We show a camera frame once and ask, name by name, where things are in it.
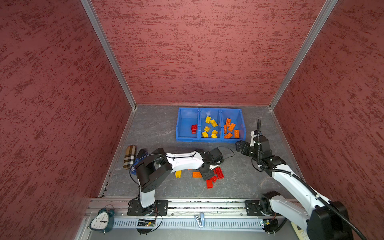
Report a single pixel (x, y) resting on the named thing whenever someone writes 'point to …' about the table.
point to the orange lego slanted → (228, 136)
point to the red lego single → (194, 128)
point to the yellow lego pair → (207, 128)
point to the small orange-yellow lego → (214, 136)
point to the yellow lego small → (178, 173)
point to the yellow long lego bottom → (213, 123)
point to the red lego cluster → (219, 174)
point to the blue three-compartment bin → (210, 124)
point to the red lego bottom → (209, 183)
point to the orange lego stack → (196, 174)
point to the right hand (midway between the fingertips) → (240, 147)
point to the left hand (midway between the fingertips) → (204, 172)
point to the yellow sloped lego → (214, 132)
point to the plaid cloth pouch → (130, 154)
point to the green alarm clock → (103, 221)
